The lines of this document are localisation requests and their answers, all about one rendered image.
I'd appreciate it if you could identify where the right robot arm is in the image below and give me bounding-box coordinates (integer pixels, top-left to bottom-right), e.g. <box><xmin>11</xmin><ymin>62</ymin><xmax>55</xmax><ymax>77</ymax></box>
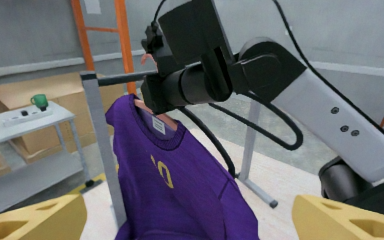
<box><xmin>141</xmin><ymin>0</ymin><xmax>384</xmax><ymax>215</ymax></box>

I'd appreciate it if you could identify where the purple t-shirt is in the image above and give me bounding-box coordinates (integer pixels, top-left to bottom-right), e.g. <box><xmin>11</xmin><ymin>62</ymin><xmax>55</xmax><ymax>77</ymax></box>
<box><xmin>105</xmin><ymin>93</ymin><xmax>260</xmax><ymax>240</ymax></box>

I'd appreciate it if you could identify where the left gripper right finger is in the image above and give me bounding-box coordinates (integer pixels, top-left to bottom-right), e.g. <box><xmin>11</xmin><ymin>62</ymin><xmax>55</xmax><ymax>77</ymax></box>
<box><xmin>291</xmin><ymin>195</ymin><xmax>384</xmax><ymax>240</ymax></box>

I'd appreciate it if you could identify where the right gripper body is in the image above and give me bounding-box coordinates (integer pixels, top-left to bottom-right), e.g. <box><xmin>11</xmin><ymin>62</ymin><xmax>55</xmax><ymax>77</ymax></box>
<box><xmin>140</xmin><ymin>68</ymin><xmax>196</xmax><ymax>116</ymax></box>

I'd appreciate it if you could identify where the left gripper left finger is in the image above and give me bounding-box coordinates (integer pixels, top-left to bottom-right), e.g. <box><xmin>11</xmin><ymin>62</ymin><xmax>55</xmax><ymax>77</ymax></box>
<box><xmin>0</xmin><ymin>195</ymin><xmax>88</xmax><ymax>240</ymax></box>

